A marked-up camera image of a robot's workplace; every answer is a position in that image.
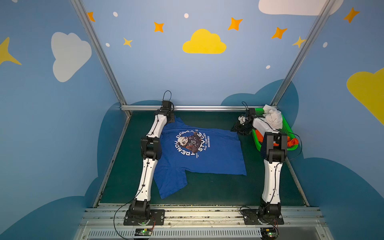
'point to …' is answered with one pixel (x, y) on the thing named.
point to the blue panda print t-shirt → (184, 148)
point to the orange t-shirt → (290, 142)
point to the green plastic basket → (285, 129)
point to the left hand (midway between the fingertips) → (170, 118)
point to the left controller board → (143, 232)
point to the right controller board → (268, 233)
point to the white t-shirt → (273, 115)
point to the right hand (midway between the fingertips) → (234, 129)
